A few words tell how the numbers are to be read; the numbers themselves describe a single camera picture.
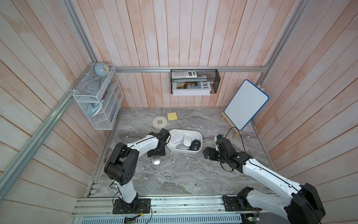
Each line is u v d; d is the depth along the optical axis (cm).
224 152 63
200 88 93
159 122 111
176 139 97
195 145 93
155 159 92
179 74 90
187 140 95
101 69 80
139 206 72
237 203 66
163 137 75
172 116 115
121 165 48
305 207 39
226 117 104
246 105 76
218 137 76
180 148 96
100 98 74
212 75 98
